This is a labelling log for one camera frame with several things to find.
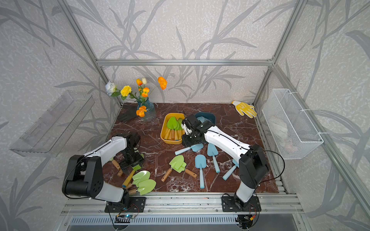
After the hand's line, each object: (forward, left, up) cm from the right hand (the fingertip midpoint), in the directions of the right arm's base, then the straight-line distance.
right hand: (184, 141), depth 83 cm
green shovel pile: (-16, +32, -11) cm, 37 cm away
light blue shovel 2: (+1, -18, -13) cm, 22 cm away
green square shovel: (-9, +5, -12) cm, 16 cm away
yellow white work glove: (+39, -46, -14) cm, 62 cm away
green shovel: (-21, +22, -13) cm, 33 cm away
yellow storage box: (+17, +16, -10) cm, 25 cm away
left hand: (-12, +28, -10) cm, 31 cm away
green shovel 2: (-15, +25, -12) cm, 32 cm away
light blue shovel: (+2, -6, -13) cm, 14 cm away
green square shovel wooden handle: (-11, +2, -12) cm, 17 cm away
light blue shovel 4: (-13, -28, -12) cm, 33 cm away
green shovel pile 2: (+21, +11, -12) cm, 26 cm away
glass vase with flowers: (+13, +22, +13) cm, 29 cm away
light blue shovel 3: (-7, -9, -13) cm, 17 cm away
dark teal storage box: (+25, -16, -7) cm, 30 cm away
